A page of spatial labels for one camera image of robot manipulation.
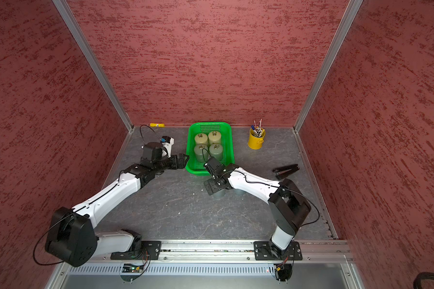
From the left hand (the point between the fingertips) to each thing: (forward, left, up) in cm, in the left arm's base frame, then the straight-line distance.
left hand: (180, 160), depth 85 cm
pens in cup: (+20, -39, +1) cm, 44 cm away
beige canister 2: (+21, -15, -7) cm, 27 cm away
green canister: (+12, -8, -9) cm, 17 cm away
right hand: (-9, -18, -10) cm, 23 cm away
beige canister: (+20, -8, -7) cm, 23 cm away
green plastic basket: (+5, -6, -16) cm, 18 cm away
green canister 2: (+11, -17, -7) cm, 22 cm away
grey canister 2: (-10, -29, -15) cm, 34 cm away
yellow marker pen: (+39, +25, -16) cm, 49 cm away
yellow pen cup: (+20, -40, -11) cm, 46 cm away
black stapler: (+3, -54, -15) cm, 56 cm away
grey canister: (-11, -19, -15) cm, 26 cm away
